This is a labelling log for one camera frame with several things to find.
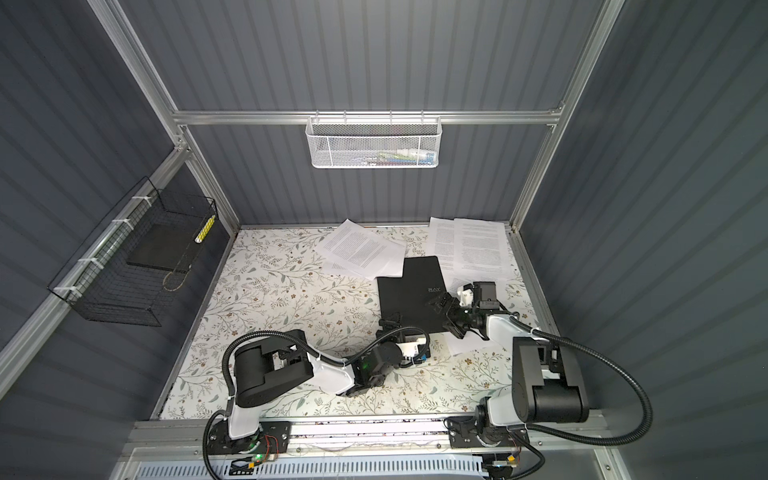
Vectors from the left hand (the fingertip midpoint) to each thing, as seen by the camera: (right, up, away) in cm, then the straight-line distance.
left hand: (396, 320), depth 87 cm
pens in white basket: (0, +50, +6) cm, 51 cm away
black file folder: (+5, +5, +14) cm, 16 cm away
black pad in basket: (-60, +22, -10) cm, 65 cm away
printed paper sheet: (+23, -7, +1) cm, 24 cm away
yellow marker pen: (-53, +27, -5) cm, 60 cm away
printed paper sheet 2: (+28, +21, +25) cm, 43 cm away
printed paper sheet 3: (-16, +21, +25) cm, 37 cm away
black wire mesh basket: (-65, +17, -15) cm, 69 cm away
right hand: (+13, +1, +3) cm, 14 cm away
